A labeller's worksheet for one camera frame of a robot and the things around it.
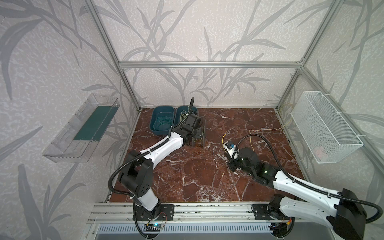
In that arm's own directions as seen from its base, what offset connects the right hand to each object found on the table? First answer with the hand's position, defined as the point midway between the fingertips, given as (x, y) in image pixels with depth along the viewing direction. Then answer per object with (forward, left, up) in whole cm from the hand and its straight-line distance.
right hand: (226, 148), depth 80 cm
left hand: (+16, +16, +1) cm, 22 cm away
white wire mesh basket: (-4, -41, +18) cm, 45 cm away
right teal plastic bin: (+38, +20, -10) cm, 44 cm away
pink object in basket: (-5, -45, +5) cm, 45 cm away
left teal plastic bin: (+40, +47, -13) cm, 63 cm away
